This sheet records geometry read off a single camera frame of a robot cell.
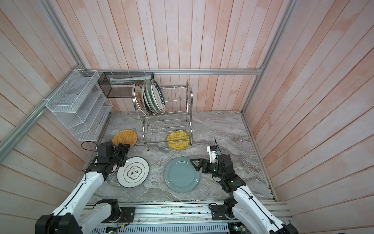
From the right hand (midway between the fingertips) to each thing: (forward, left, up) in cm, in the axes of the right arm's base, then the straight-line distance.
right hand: (195, 161), depth 79 cm
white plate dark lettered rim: (+36, +24, +16) cm, 46 cm away
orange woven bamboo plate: (+23, +48, -11) cm, 54 cm away
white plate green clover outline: (-3, +37, -12) cm, 39 cm away
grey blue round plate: (-4, +8, -12) cm, 15 cm away
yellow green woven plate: (+21, +11, -11) cm, 26 cm away
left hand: (+6, +38, 0) cm, 39 cm away
